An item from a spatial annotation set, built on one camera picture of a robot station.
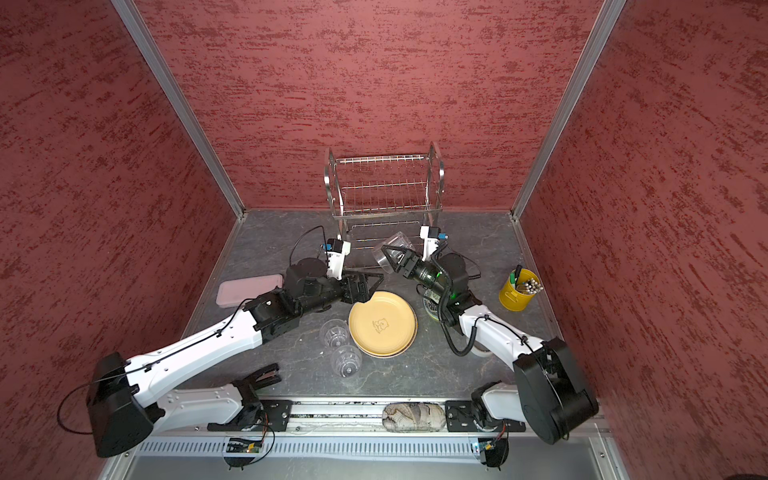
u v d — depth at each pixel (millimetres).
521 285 898
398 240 726
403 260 680
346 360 830
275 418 734
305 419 755
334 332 831
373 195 1136
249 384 683
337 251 642
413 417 711
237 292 955
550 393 415
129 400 388
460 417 740
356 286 636
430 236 711
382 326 873
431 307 898
